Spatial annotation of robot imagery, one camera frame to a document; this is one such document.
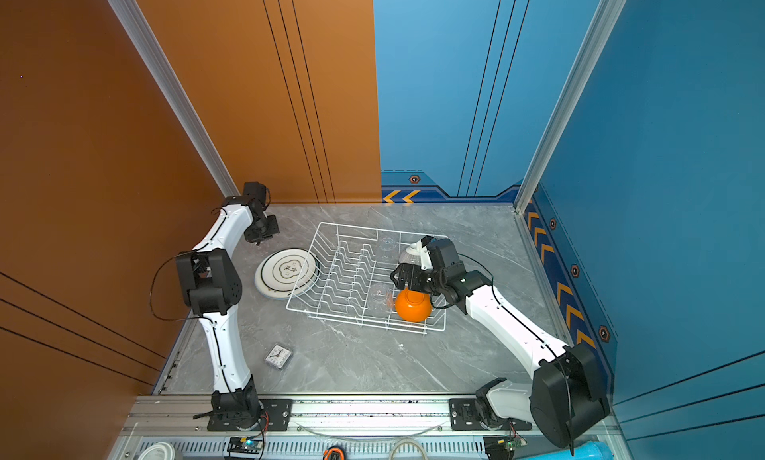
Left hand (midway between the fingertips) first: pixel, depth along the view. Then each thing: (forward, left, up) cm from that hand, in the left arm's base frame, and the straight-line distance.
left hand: (268, 231), depth 101 cm
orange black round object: (-60, -30, -6) cm, 67 cm away
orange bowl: (-25, -49, -3) cm, 55 cm away
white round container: (-60, +7, -2) cm, 61 cm away
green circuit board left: (-59, -8, -10) cm, 60 cm away
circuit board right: (-58, -69, -9) cm, 91 cm away
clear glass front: (-26, -39, +2) cm, 47 cm away
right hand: (-22, -45, +7) cm, 50 cm away
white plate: (-13, -8, -6) cm, 17 cm away
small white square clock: (-39, -11, -7) cm, 41 cm away
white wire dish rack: (-13, -27, -9) cm, 31 cm away
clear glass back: (-6, -41, +1) cm, 41 cm away
